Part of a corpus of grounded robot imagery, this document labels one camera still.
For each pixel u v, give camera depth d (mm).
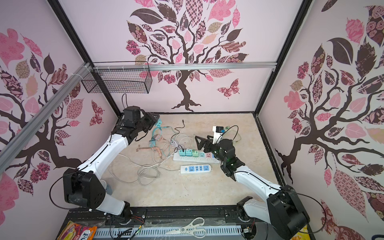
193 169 876
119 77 947
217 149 685
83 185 416
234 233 697
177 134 1035
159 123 796
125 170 896
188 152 897
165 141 1033
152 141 1010
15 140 523
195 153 897
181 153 899
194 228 699
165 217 755
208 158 921
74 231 675
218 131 695
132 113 610
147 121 724
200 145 710
